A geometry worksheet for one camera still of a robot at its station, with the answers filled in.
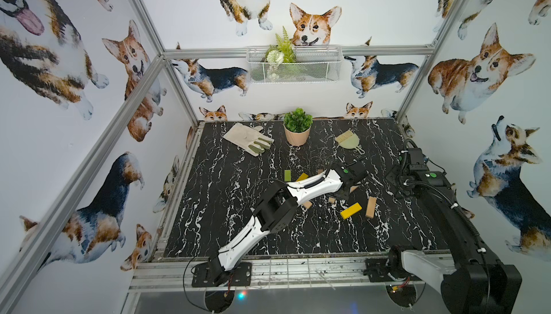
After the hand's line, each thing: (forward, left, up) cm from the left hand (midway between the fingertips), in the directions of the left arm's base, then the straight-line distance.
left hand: (341, 192), depth 90 cm
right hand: (0, -17, +13) cm, 22 cm away
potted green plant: (+30, +17, +10) cm, 36 cm away
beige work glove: (+33, +42, -4) cm, 54 cm away
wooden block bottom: (-3, +4, 0) cm, 5 cm away
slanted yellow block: (-7, -3, -3) cm, 8 cm away
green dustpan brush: (+31, -11, -4) cm, 33 cm away
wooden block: (-4, +14, -3) cm, 15 cm away
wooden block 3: (-6, -12, -3) cm, 13 cm away
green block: (+10, +22, -2) cm, 24 cm away
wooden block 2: (+3, -6, -3) cm, 7 cm away
